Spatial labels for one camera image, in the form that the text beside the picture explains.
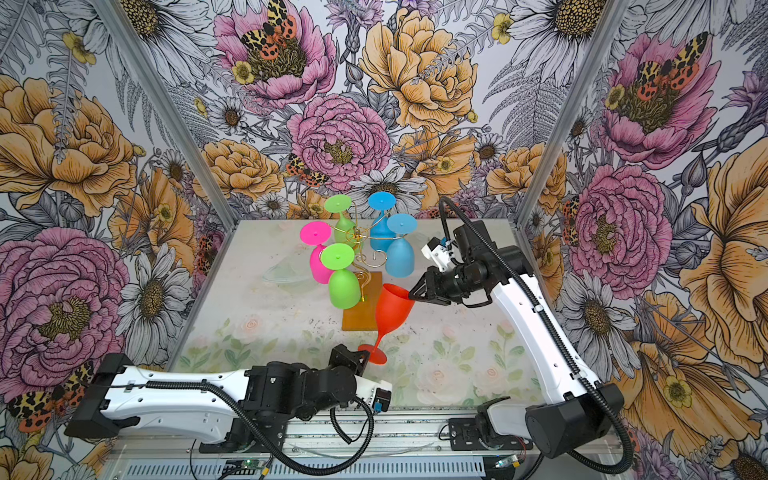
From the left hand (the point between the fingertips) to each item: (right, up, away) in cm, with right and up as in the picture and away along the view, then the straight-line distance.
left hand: (358, 349), depth 70 cm
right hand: (+13, +10, -2) cm, 17 cm away
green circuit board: (-25, -27, +1) cm, 37 cm away
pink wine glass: (-11, +27, +3) cm, 29 cm away
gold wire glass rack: (0, +27, +5) cm, 27 cm away
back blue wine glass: (+4, +27, +16) cm, 32 cm away
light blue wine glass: (+10, +21, +10) cm, 25 cm away
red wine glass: (+8, +10, -3) cm, 14 cm away
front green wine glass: (-4, +13, +3) cm, 14 cm away
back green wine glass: (-4, +28, +6) cm, 29 cm away
